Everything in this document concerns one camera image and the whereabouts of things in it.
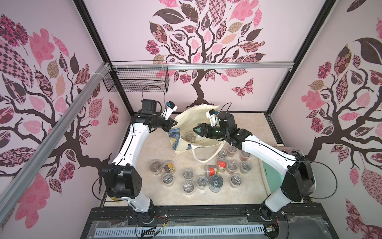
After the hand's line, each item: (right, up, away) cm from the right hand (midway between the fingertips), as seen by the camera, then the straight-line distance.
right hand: (195, 129), depth 76 cm
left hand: (-12, +3, +5) cm, 13 cm away
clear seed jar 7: (+22, -28, +4) cm, 36 cm away
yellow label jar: (-15, -22, +9) cm, 29 cm away
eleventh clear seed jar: (+17, -16, +14) cm, 27 cm away
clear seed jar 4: (-4, -31, +2) cm, 31 cm away
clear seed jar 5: (-23, -22, +9) cm, 33 cm away
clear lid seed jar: (-4, -6, +22) cm, 23 cm away
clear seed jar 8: (+30, -22, +9) cm, 38 cm away
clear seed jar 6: (+21, -22, +9) cm, 32 cm away
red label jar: (+16, -22, +10) cm, 29 cm away
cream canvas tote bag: (-5, +5, +14) cm, 16 cm away
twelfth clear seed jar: (+4, -29, +3) cm, 30 cm away
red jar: (+10, -24, +8) cm, 27 cm away
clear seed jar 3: (-4, -26, +6) cm, 27 cm away
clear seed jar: (-15, -28, +4) cm, 32 cm away
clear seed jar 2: (+11, -29, +1) cm, 31 cm away
